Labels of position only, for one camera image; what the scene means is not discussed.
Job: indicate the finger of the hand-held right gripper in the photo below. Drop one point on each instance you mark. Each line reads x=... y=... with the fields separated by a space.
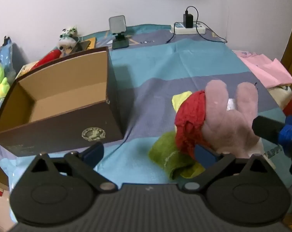
x=266 y=128

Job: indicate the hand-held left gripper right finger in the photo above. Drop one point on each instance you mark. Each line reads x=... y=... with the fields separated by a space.
x=204 y=155

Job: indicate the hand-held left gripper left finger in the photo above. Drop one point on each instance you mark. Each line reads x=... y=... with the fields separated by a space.
x=94 y=152

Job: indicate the brown cardboard box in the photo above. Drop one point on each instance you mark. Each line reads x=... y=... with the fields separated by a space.
x=63 y=130

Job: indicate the green towel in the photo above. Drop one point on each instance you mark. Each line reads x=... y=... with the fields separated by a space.
x=165 y=149

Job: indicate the pink plush toy red outfit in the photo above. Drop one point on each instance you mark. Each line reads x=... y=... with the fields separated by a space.
x=223 y=118

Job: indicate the white fluffy cloth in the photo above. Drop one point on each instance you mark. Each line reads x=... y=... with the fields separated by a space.
x=231 y=104

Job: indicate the yellow cloth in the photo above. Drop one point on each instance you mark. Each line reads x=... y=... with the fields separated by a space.
x=182 y=99

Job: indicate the cream plush toy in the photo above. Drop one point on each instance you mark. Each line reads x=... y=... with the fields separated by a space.
x=279 y=93

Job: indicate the pink cloth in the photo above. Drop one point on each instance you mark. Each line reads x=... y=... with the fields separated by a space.
x=264 y=70

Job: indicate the black smartphone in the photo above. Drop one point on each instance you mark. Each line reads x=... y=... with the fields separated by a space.
x=83 y=46

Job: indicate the yellow illustrated book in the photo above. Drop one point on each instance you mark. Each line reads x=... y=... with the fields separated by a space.
x=92 y=43

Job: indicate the dark green phone stand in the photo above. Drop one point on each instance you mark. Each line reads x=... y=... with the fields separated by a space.
x=120 y=42

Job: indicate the panda plush toy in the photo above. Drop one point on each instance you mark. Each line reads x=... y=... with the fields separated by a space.
x=68 y=37

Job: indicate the white power strip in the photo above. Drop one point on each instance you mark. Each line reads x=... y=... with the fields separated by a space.
x=196 y=30

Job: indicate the phone stand with mirror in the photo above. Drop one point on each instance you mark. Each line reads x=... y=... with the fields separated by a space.
x=117 y=24

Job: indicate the black charger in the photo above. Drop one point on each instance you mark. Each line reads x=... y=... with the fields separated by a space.
x=188 y=20

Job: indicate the blue plastic bag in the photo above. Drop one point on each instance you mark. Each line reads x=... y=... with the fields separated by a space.
x=4 y=53

